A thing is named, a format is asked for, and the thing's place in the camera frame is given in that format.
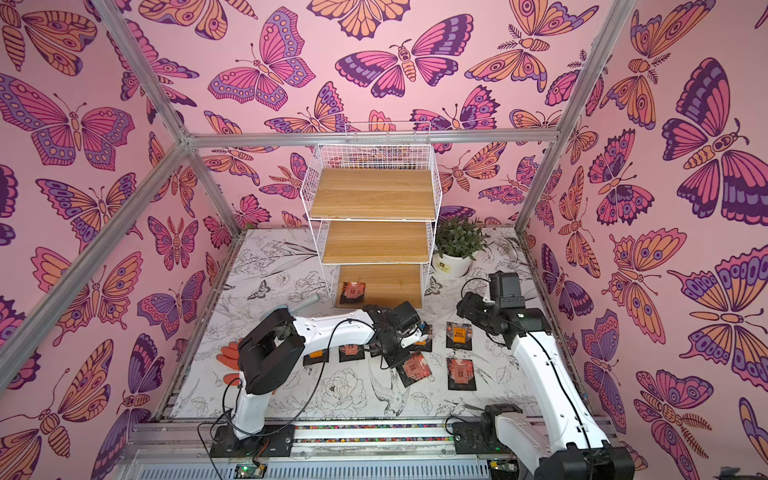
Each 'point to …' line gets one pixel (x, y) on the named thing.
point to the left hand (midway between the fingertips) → (405, 357)
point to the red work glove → (230, 356)
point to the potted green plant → (457, 241)
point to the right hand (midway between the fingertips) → (462, 308)
